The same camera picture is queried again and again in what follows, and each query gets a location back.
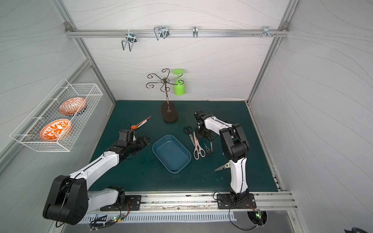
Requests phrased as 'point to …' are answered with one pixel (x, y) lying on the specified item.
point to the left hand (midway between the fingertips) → (147, 142)
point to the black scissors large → (188, 130)
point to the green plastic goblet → (179, 85)
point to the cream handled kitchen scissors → (226, 165)
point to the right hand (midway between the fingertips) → (201, 134)
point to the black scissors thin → (208, 153)
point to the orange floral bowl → (56, 130)
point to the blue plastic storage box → (171, 154)
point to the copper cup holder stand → (169, 112)
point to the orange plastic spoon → (135, 126)
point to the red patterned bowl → (73, 106)
